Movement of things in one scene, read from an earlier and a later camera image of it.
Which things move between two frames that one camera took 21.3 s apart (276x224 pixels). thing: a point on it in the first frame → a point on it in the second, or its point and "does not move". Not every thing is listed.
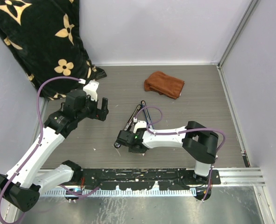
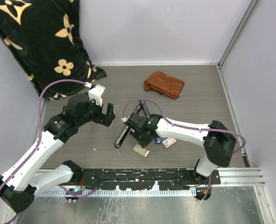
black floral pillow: x=46 y=36 does not move
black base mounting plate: x=138 y=179 does not move
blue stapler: x=146 y=111 does not move
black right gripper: x=131 y=150 → x=143 y=143
